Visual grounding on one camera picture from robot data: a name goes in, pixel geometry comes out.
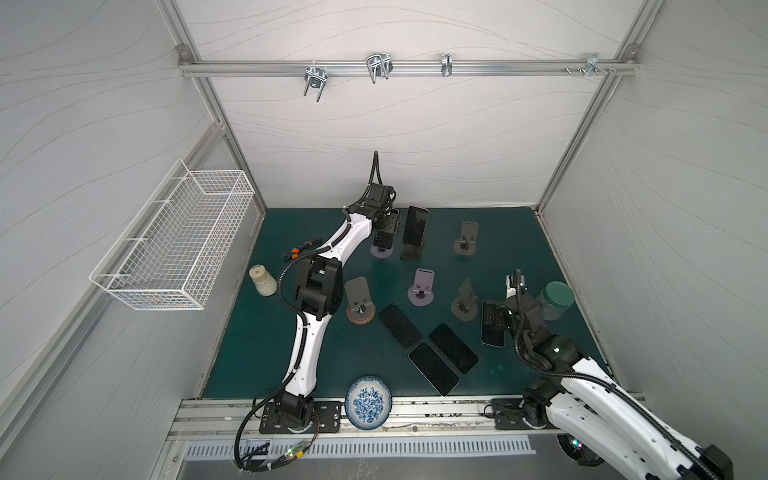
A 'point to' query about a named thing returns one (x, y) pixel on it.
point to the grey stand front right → (465, 306)
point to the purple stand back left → (379, 252)
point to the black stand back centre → (411, 252)
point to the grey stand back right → (466, 245)
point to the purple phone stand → (422, 293)
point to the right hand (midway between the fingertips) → (513, 293)
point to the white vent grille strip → (224, 449)
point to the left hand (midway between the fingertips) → (394, 216)
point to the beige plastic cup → (264, 282)
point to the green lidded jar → (555, 298)
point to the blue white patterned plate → (368, 403)
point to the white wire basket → (173, 248)
